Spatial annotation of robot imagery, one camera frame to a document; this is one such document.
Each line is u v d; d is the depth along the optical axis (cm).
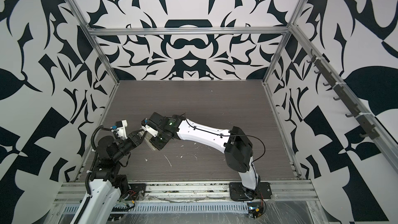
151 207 71
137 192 74
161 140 66
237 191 74
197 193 74
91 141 56
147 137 76
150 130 68
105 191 55
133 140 68
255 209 71
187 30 92
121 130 71
